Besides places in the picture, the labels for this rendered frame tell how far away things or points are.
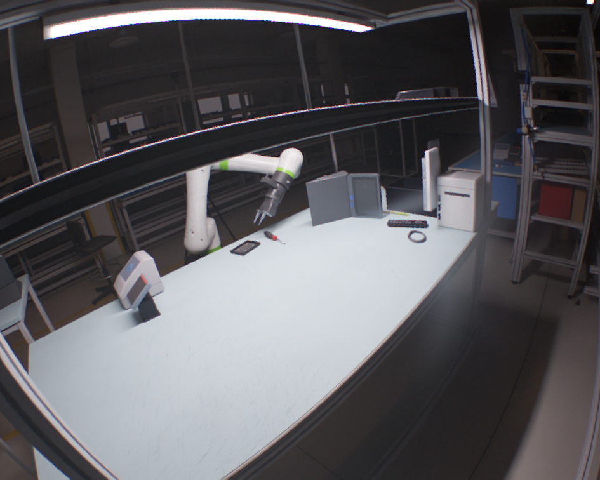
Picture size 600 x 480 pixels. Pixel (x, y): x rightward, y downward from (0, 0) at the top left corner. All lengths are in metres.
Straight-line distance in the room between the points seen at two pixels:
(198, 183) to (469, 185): 1.15
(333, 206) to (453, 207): 0.54
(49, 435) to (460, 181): 1.32
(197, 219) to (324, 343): 0.97
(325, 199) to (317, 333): 0.78
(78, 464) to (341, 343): 0.60
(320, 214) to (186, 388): 0.99
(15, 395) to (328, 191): 1.33
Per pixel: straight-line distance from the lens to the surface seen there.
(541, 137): 2.54
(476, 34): 1.46
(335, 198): 1.45
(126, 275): 1.20
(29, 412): 0.40
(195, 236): 1.57
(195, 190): 1.50
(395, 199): 1.53
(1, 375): 0.38
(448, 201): 1.31
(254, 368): 0.76
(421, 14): 1.54
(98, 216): 5.10
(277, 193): 1.40
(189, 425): 0.70
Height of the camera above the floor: 1.52
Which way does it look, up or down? 23 degrees down
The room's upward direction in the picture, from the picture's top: 10 degrees counter-clockwise
